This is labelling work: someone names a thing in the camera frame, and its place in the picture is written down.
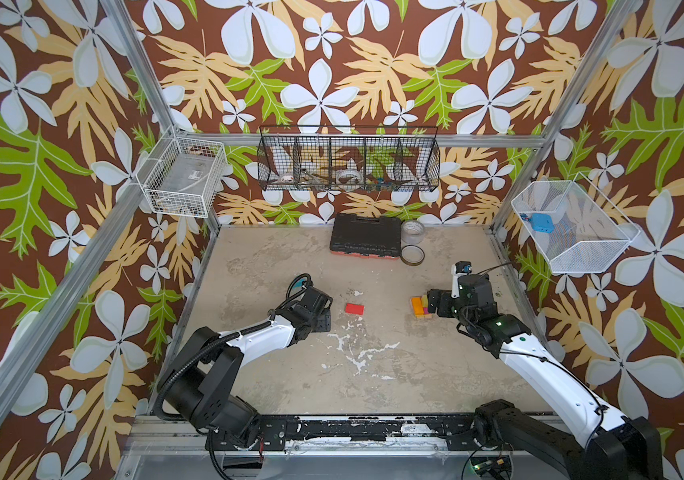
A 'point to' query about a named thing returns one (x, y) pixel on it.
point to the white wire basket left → (181, 176)
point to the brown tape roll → (412, 255)
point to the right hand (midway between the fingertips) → (440, 291)
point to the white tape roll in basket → (349, 176)
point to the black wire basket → (297, 157)
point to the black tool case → (366, 238)
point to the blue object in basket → (542, 223)
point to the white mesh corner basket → (589, 235)
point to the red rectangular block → (354, 309)
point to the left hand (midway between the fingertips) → (315, 313)
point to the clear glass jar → (412, 232)
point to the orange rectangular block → (418, 306)
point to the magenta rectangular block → (426, 311)
